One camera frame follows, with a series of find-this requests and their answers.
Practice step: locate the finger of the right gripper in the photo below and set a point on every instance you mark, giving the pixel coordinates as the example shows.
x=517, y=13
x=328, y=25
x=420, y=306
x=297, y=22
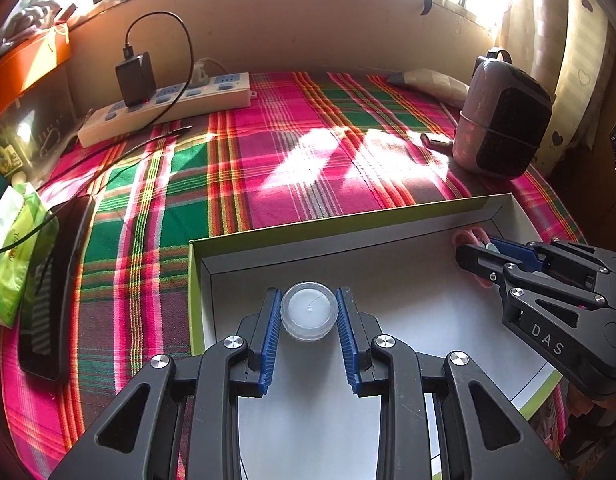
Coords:
x=569, y=278
x=523, y=254

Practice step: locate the green white cardboard box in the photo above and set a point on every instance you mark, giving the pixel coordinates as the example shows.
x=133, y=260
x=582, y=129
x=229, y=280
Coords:
x=399, y=266

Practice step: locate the small dark space heater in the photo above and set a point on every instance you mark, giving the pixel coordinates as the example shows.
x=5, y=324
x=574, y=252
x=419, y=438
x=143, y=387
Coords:
x=503, y=119

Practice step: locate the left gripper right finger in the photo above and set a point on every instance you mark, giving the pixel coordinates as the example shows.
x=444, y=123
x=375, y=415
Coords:
x=428, y=401

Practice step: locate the small dark lighter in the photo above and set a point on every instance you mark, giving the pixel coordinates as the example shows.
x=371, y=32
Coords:
x=436, y=143

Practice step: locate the plaid bed cloth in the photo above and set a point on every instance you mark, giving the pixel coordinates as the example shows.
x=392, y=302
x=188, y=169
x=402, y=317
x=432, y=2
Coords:
x=308, y=147

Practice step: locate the black charger adapter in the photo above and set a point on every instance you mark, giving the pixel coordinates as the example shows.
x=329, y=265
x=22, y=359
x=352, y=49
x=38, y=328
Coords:
x=135, y=77

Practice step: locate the white power strip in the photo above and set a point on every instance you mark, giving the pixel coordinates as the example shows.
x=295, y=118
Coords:
x=225, y=92

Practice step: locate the orange tray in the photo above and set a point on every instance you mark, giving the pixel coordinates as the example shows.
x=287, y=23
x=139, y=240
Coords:
x=23, y=66

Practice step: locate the heart pattern curtain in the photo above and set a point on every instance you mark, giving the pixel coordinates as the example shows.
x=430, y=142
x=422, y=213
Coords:
x=568, y=46

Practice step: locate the clear round jar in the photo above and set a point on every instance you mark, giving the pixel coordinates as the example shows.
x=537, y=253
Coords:
x=308, y=311

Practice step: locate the grey folded cloth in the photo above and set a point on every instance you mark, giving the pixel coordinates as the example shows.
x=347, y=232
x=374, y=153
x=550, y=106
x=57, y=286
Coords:
x=443, y=88

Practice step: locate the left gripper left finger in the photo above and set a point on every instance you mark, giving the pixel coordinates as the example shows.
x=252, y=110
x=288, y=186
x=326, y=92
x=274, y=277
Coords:
x=182, y=415

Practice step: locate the white plug in strip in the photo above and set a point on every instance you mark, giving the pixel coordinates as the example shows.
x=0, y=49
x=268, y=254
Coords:
x=200, y=77

